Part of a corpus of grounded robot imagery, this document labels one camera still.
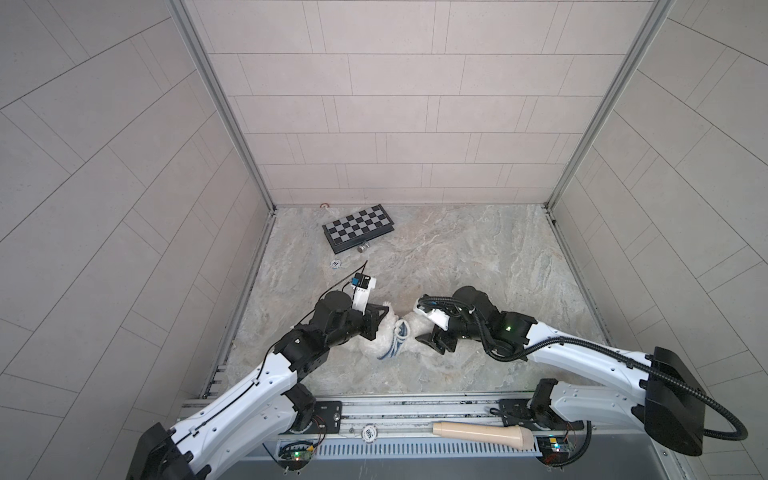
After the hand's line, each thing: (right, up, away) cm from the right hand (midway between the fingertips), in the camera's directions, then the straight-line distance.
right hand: (421, 330), depth 75 cm
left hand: (-7, +5, -1) cm, 9 cm away
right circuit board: (+30, -25, -7) cm, 40 cm away
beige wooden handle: (+19, -21, -8) cm, 29 cm away
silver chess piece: (-18, +19, +27) cm, 38 cm away
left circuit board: (-28, -24, -10) cm, 39 cm away
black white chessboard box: (-24, +24, +30) cm, 45 cm away
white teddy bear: (-1, 0, -3) cm, 3 cm away
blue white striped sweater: (-5, 0, -3) cm, 6 cm away
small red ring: (-36, +36, +45) cm, 68 cm away
